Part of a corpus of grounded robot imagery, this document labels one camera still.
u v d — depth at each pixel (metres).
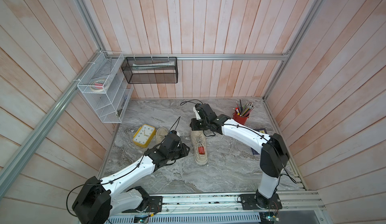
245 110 0.96
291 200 0.77
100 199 0.39
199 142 0.87
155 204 0.73
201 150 0.88
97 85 0.73
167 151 0.61
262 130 0.98
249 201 0.73
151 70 1.05
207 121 0.66
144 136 0.96
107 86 0.74
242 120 1.00
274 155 0.47
